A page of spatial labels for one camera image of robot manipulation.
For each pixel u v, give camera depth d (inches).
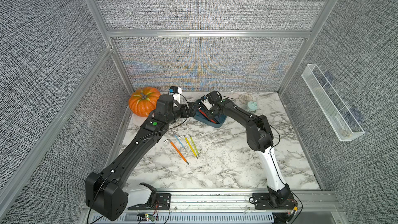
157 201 28.4
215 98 32.7
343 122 25.7
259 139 23.8
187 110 26.1
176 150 35.6
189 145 36.6
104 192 15.0
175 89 25.6
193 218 27.6
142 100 39.2
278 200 25.2
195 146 36.3
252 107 38.5
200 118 39.8
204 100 36.6
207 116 40.8
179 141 37.4
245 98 46.1
